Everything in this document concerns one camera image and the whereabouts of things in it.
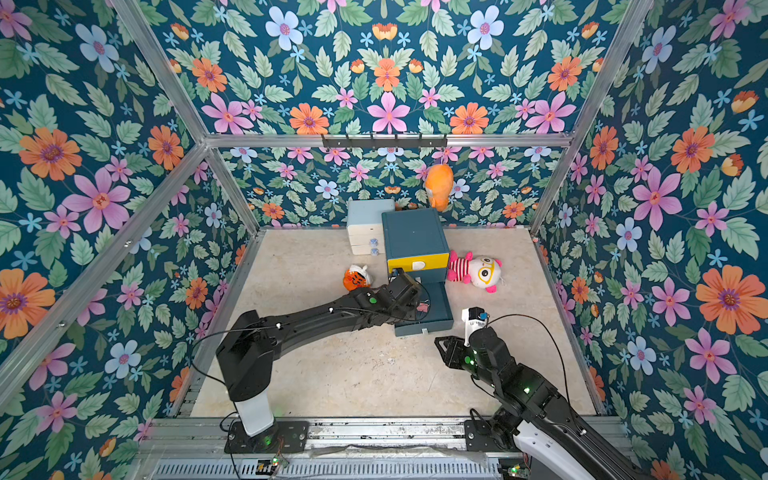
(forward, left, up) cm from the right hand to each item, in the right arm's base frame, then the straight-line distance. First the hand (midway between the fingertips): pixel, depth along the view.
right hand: (437, 341), depth 74 cm
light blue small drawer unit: (+41, +23, +1) cm, 47 cm away
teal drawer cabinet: (+30, +6, +4) cm, 31 cm away
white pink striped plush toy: (+28, -17, -8) cm, 34 cm away
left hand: (+11, +5, -4) cm, 13 cm away
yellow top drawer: (+22, +3, +5) cm, 23 cm away
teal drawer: (+24, +2, -5) cm, 24 cm away
